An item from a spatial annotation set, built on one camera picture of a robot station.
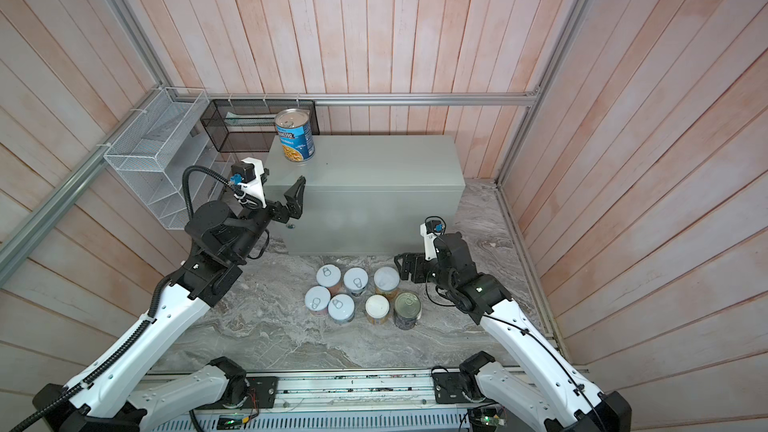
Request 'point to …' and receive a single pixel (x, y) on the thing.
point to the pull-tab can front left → (317, 299)
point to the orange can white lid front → (377, 308)
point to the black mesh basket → (245, 125)
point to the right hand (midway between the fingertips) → (409, 257)
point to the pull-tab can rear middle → (355, 280)
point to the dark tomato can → (407, 310)
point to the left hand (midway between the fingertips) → (287, 180)
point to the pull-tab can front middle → (341, 308)
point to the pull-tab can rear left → (329, 276)
